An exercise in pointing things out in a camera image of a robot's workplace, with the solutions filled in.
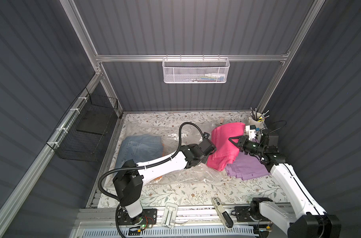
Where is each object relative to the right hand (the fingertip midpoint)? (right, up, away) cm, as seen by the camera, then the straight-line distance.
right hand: (232, 139), depth 76 cm
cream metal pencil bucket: (+27, +12, +29) cm, 42 cm away
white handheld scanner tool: (-6, -36, -6) cm, 37 cm away
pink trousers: (-3, -6, -2) cm, 7 cm away
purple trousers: (+13, -18, +13) cm, 25 cm away
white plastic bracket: (-32, -38, -5) cm, 50 cm away
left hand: (-14, -8, +4) cm, 17 cm away
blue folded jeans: (-53, -7, +16) cm, 55 cm away
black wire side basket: (-76, +3, -2) cm, 76 cm away
